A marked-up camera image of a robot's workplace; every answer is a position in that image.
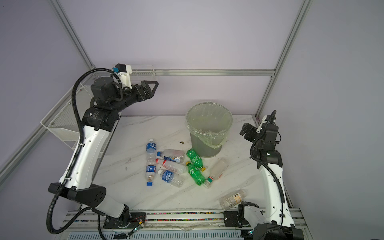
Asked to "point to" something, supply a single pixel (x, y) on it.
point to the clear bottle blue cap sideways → (178, 155)
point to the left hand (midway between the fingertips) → (151, 88)
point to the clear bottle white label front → (232, 200)
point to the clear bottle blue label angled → (173, 178)
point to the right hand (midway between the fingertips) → (248, 127)
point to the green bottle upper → (195, 159)
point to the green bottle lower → (196, 173)
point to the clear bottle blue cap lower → (150, 173)
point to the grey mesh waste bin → (202, 148)
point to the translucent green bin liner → (210, 121)
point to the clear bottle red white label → (178, 167)
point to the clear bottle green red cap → (218, 167)
